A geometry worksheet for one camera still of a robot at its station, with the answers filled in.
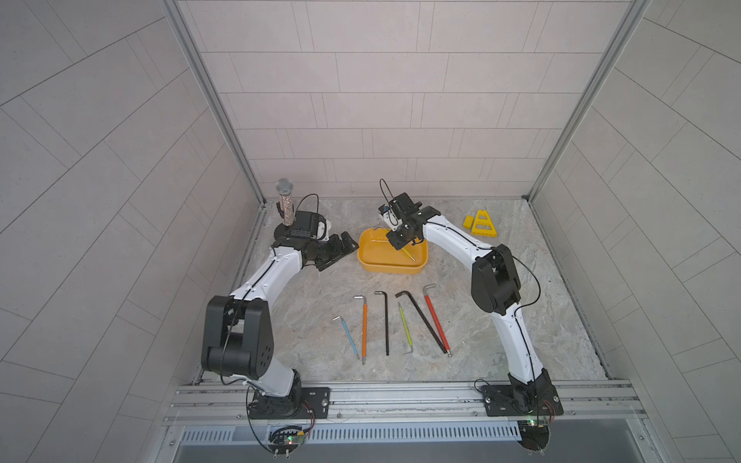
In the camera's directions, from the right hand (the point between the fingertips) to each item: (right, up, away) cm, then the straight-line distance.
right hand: (394, 236), depth 99 cm
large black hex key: (+10, -26, -15) cm, 32 cm away
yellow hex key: (+4, -6, -5) cm, 9 cm away
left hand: (-13, -3, -12) cm, 18 cm away
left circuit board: (-27, -45, -34) cm, 63 cm away
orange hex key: (-9, -26, -15) cm, 31 cm away
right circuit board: (+33, -46, -30) cm, 64 cm away
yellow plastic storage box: (-6, -6, -1) cm, 9 cm away
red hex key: (+9, -18, -8) cm, 22 cm away
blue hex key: (-14, -28, -17) cm, 35 cm away
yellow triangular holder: (+35, +4, +10) cm, 36 cm away
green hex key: (+3, -27, -16) cm, 31 cm away
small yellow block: (+29, +5, +10) cm, 31 cm away
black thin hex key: (-3, -24, -14) cm, 28 cm away
